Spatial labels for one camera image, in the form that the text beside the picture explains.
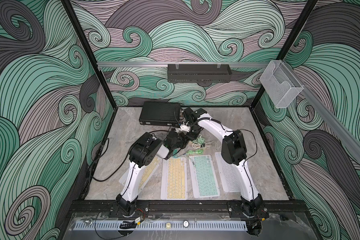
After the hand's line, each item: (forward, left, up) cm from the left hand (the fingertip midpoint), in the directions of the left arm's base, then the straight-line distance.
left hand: (193, 135), depth 97 cm
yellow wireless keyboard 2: (-29, +13, -5) cm, 32 cm away
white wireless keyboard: (-25, -19, -4) cm, 32 cm away
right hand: (-1, +2, 0) cm, 2 cm away
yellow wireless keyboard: (-22, +27, -4) cm, 35 cm away
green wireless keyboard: (-25, -5, -5) cm, 26 cm away
